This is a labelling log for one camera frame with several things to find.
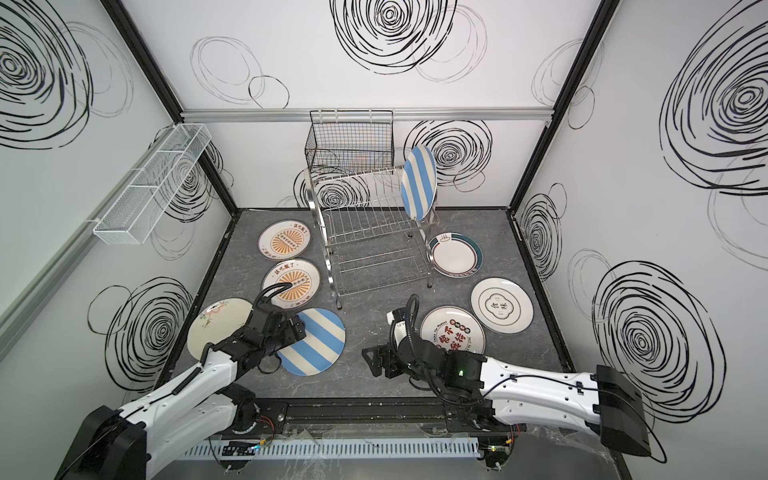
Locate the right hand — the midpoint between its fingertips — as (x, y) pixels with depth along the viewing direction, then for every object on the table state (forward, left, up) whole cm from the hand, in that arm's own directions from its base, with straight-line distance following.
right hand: (368, 358), depth 71 cm
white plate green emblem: (+21, -41, -13) cm, 47 cm away
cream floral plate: (+14, +48, -11) cm, 51 cm away
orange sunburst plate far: (+45, +35, -11) cm, 58 cm away
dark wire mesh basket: (+63, +8, +21) cm, 67 cm away
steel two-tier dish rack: (+24, 0, +17) cm, 29 cm away
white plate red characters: (+13, -24, -12) cm, 30 cm away
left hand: (+12, +22, -11) cm, 27 cm away
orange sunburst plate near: (+29, +24, -11) cm, 39 cm away
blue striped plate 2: (+38, -13, +23) cm, 46 cm away
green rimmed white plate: (+40, -28, -12) cm, 50 cm away
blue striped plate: (+6, +15, -12) cm, 20 cm away
